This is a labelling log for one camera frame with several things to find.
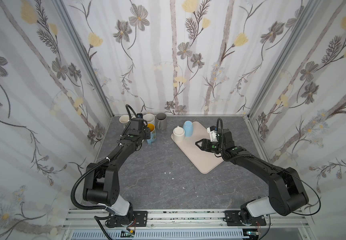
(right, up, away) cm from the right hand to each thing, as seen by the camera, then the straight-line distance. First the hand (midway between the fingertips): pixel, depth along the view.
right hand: (200, 142), depth 84 cm
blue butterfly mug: (-29, +4, +14) cm, 33 cm away
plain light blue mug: (-5, +9, +17) cm, 20 cm away
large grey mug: (-25, +14, +20) cm, 35 cm away
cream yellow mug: (-34, +16, +28) cm, 47 cm away
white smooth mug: (-12, +4, +15) cm, 20 cm away
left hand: (-32, +8, +6) cm, 34 cm away
